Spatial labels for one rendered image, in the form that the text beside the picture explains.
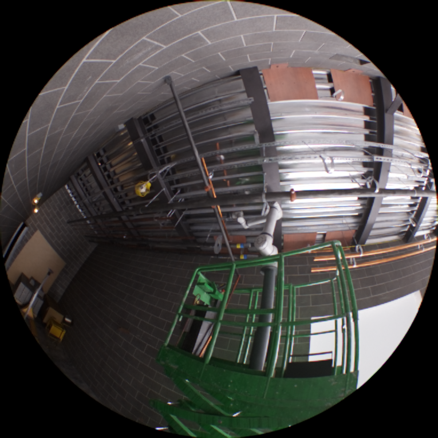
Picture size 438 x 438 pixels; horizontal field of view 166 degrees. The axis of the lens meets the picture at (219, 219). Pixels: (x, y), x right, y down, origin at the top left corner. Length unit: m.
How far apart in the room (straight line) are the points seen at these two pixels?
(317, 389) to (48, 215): 7.62
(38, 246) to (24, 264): 1.02
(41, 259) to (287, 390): 7.37
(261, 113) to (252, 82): 0.39
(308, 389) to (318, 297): 1.97
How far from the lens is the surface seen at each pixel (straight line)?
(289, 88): 2.11
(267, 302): 1.39
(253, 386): 1.10
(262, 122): 1.85
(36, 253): 7.25
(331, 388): 1.06
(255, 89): 1.87
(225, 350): 2.57
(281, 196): 1.42
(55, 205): 7.28
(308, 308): 2.68
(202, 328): 1.68
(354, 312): 1.14
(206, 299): 2.00
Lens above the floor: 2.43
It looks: 47 degrees up
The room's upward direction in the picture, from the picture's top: 22 degrees clockwise
